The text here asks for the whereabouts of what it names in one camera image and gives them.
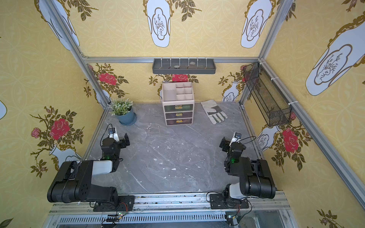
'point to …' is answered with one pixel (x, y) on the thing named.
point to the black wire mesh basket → (275, 111)
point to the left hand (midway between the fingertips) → (120, 134)
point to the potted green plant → (122, 108)
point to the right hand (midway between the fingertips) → (231, 138)
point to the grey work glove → (214, 112)
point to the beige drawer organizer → (178, 103)
